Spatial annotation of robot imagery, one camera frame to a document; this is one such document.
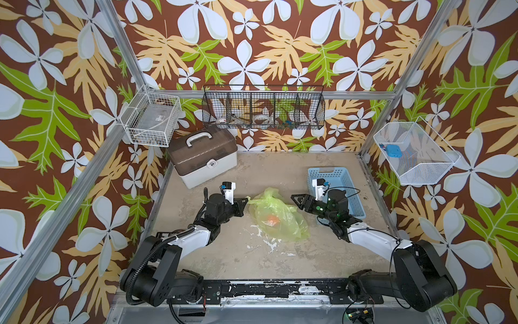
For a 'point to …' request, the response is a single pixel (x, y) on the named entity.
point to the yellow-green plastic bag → (292, 226)
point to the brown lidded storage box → (200, 156)
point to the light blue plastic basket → (336, 178)
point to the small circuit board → (365, 314)
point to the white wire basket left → (152, 119)
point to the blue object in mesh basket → (394, 150)
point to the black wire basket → (290, 106)
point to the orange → (272, 220)
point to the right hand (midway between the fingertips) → (293, 197)
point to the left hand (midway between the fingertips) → (248, 196)
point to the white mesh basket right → (415, 152)
